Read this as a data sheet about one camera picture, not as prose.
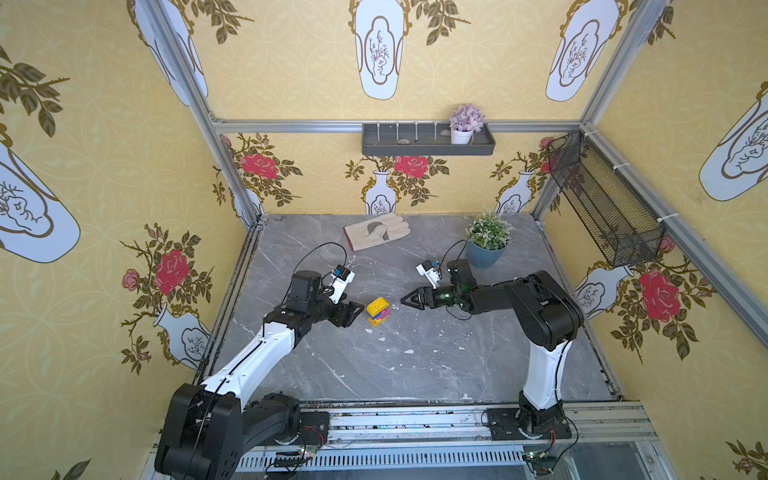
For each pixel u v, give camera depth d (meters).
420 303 0.85
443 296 0.86
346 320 0.75
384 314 0.89
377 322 0.91
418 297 0.84
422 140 0.92
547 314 0.53
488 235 0.95
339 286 0.75
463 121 0.82
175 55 0.76
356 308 0.77
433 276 0.90
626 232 0.84
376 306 0.86
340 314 0.74
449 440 0.73
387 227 1.17
